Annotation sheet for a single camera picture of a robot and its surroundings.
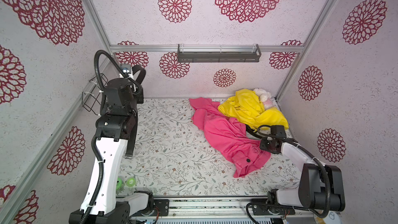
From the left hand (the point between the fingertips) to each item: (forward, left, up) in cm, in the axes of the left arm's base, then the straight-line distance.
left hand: (128, 86), depth 62 cm
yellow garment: (+18, -59, -35) cm, 71 cm away
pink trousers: (-3, -47, -38) cm, 60 cm away
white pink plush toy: (+24, -71, -32) cm, 82 cm away
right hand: (-4, -66, -41) cm, 78 cm away
